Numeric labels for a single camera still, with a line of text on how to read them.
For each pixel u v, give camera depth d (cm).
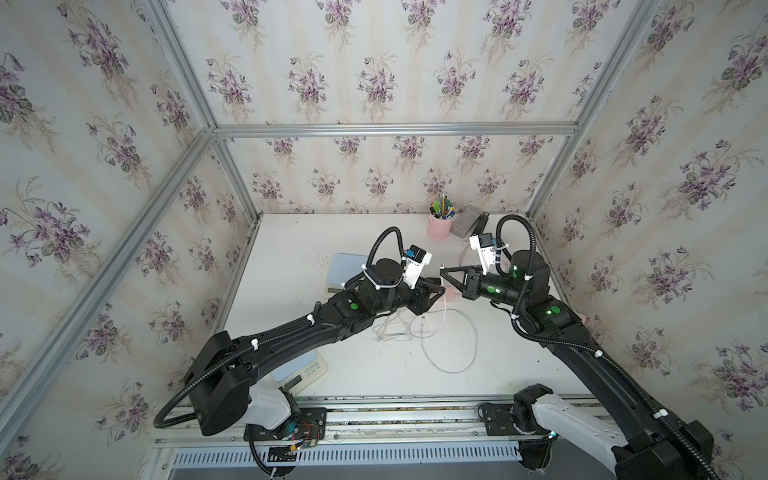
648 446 39
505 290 60
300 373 80
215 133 93
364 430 73
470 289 62
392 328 91
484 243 63
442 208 110
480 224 117
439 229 109
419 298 63
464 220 118
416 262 63
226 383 40
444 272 69
